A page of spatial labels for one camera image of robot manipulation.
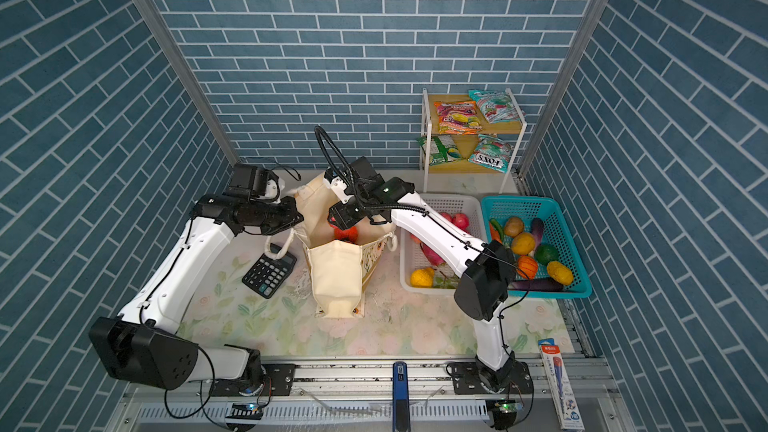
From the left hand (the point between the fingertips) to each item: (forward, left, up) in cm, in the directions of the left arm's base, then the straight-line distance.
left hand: (306, 215), depth 78 cm
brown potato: (+8, -64, -18) cm, 67 cm away
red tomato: (+5, -9, -17) cm, 20 cm away
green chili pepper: (+9, -60, -21) cm, 64 cm away
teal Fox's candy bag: (+30, -58, -4) cm, 65 cm away
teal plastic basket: (+5, -76, -16) cm, 78 cm away
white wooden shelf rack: (+23, -58, +10) cm, 63 cm away
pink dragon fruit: (-3, -35, -16) cm, 38 cm away
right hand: (+2, -7, 0) cm, 7 cm away
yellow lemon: (-10, -31, -17) cm, 37 cm away
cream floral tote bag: (-13, -10, -7) cm, 17 cm away
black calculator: (-6, +15, -23) cm, 28 cm away
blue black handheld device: (-38, -24, -23) cm, 51 cm away
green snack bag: (+31, -41, -4) cm, 51 cm away
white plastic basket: (0, -29, -22) cm, 36 cm away
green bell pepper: (-2, -71, -17) cm, 73 cm away
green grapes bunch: (-11, -39, -19) cm, 45 cm away
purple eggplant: (+8, -72, -19) cm, 75 cm away
